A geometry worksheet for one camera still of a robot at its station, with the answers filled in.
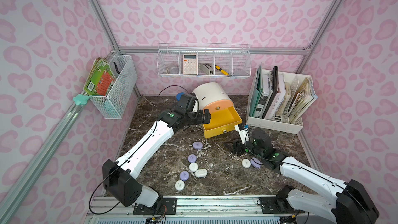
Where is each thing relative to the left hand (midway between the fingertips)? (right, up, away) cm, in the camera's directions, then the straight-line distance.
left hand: (202, 113), depth 77 cm
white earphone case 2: (-1, -31, +5) cm, 32 cm away
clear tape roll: (-18, +26, +17) cm, 36 cm away
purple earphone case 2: (-6, -25, +10) cm, 28 cm away
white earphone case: (-5, -29, +7) cm, 30 cm away
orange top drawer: (+9, +5, +8) cm, 13 cm away
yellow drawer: (+11, -5, +11) cm, 16 cm away
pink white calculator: (-8, +30, +18) cm, 36 cm away
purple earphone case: (-3, -19, +15) cm, 24 cm away
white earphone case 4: (+24, -27, +7) cm, 37 cm away
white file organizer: (+43, +7, +12) cm, 46 cm away
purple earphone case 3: (-9, -32, +3) cm, 34 cm away
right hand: (+12, -14, +1) cm, 19 cm away
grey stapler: (+3, +25, +14) cm, 28 cm away
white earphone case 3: (-12, -36, +1) cm, 38 cm away
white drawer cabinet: (+4, +13, +17) cm, 21 cm away
